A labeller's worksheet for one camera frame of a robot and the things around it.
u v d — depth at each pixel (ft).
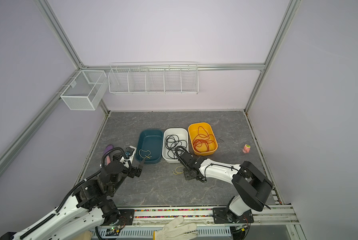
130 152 1.97
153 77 3.25
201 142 3.33
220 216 2.42
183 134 3.35
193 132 3.49
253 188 1.44
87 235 2.24
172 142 3.26
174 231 2.29
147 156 3.00
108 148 3.21
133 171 2.08
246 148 3.08
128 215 2.43
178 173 2.90
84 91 3.15
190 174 2.10
